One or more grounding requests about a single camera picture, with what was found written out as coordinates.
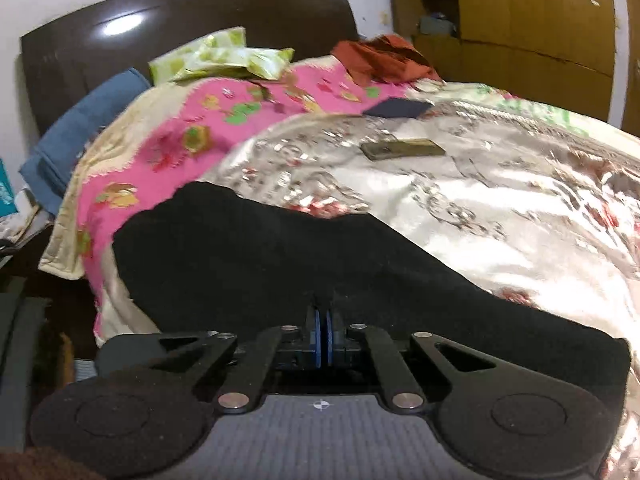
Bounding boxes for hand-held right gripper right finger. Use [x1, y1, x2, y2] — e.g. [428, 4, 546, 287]
[322, 305, 556, 413]

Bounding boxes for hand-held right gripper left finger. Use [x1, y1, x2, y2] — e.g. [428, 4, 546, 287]
[95, 305, 323, 415]

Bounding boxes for black pants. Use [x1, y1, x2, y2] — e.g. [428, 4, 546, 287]
[112, 181, 632, 411]

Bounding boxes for brown flat wallet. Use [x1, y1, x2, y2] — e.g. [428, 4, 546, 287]
[361, 138, 446, 161]

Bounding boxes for floral satin quilt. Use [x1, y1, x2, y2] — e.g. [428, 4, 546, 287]
[200, 85, 640, 480]

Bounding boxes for dark blue flat booklet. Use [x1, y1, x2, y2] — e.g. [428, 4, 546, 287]
[362, 98, 435, 120]

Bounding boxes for pink floral blanket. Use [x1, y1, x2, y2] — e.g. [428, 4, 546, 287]
[39, 57, 516, 346]

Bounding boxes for rust red cloth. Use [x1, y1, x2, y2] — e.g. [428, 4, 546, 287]
[331, 34, 443, 88]

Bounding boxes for black chair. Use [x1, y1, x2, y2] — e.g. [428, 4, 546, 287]
[0, 275, 51, 451]

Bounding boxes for green white pillow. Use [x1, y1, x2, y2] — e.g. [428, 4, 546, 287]
[148, 27, 296, 86]

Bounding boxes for dark brown cloth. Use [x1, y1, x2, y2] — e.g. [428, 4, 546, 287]
[0, 447, 101, 480]

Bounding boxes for blue pillow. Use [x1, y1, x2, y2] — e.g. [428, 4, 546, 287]
[19, 68, 151, 216]

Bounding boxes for grey box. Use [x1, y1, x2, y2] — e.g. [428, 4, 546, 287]
[419, 12, 458, 37]

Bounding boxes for teal box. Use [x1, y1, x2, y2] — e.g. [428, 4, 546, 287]
[0, 157, 18, 218]

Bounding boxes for dark brown headboard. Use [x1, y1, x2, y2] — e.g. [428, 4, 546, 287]
[20, 0, 361, 136]

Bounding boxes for wooden wardrobe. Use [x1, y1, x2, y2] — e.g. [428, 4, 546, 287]
[387, 0, 640, 138]

